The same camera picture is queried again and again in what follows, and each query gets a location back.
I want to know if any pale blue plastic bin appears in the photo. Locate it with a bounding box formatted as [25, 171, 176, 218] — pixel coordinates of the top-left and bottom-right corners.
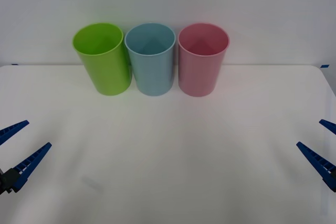
[124, 23, 176, 97]

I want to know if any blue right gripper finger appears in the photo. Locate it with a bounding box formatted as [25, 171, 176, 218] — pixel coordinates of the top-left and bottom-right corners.
[296, 141, 336, 193]
[318, 119, 336, 135]

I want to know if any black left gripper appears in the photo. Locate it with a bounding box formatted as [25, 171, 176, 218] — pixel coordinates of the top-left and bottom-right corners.
[0, 120, 53, 196]

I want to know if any green plastic bin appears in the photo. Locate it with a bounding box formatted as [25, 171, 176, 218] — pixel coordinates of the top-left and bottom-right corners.
[71, 22, 132, 96]

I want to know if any pink plastic bin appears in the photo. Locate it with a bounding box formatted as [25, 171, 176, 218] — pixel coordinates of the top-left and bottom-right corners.
[177, 23, 230, 98]

